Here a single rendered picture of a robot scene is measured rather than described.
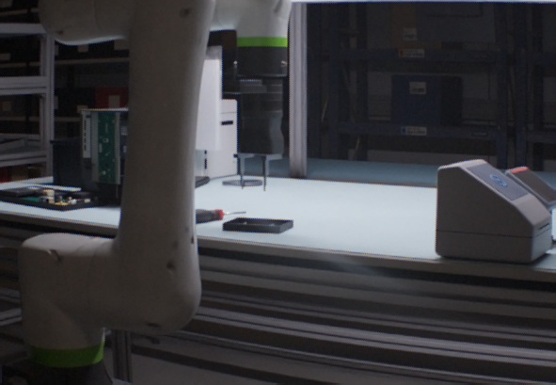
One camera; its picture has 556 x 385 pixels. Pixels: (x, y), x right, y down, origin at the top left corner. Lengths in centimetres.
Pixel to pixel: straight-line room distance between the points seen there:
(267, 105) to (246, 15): 17
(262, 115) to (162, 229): 50
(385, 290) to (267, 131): 38
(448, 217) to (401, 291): 15
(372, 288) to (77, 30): 63
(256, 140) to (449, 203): 43
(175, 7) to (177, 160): 21
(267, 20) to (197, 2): 42
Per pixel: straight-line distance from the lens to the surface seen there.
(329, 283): 158
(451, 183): 145
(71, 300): 133
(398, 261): 149
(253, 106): 171
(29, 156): 391
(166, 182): 127
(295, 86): 334
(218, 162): 261
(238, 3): 171
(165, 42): 128
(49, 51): 398
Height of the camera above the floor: 128
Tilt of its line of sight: 6 degrees down
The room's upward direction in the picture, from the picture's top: straight up
